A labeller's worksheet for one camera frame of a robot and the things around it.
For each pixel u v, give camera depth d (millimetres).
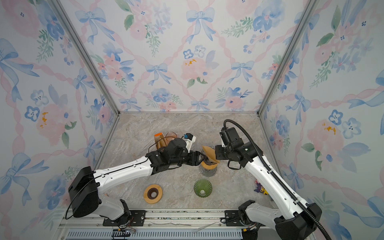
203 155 718
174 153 595
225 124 628
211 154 774
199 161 684
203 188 838
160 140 919
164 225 731
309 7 690
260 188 814
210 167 800
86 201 405
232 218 744
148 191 800
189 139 689
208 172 854
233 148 542
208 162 819
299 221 370
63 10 713
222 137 576
